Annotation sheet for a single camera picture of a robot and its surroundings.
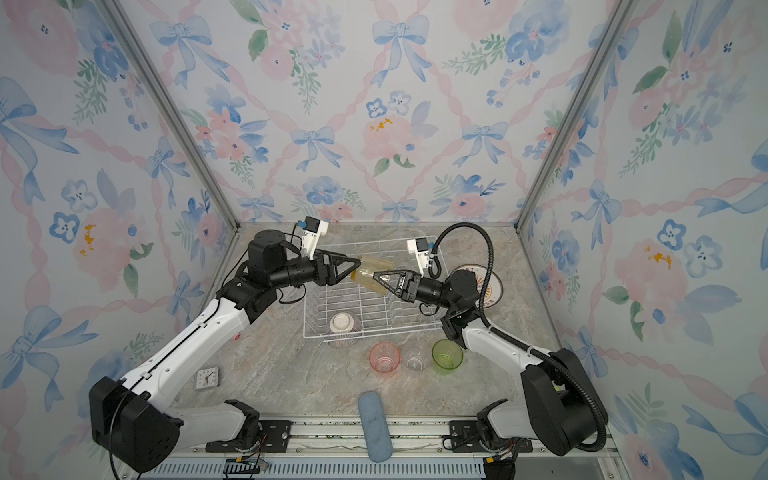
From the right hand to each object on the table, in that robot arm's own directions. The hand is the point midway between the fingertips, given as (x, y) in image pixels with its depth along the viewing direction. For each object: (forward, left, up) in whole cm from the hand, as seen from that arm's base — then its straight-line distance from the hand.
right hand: (374, 279), depth 67 cm
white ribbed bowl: (-1, +11, -25) cm, 27 cm away
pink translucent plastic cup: (-7, -2, -30) cm, 30 cm away
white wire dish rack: (+9, +10, -30) cm, 33 cm away
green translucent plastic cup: (-6, -20, -29) cm, 36 cm away
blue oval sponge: (-24, 0, -28) cm, 37 cm away
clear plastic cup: (-6, -11, -32) cm, 34 cm away
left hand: (+5, +5, +1) cm, 7 cm away
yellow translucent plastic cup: (+2, +3, 0) cm, 3 cm away
